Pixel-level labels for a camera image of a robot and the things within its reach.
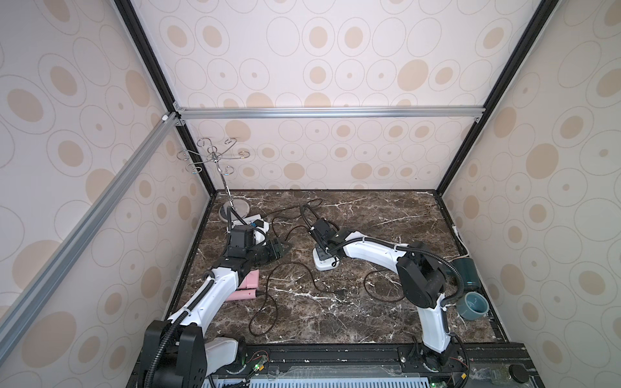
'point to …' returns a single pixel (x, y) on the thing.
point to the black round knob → (519, 373)
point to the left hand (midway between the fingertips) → (293, 246)
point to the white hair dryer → (260, 226)
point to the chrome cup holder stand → (232, 208)
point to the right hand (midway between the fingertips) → (334, 248)
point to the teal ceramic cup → (472, 306)
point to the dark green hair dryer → (469, 274)
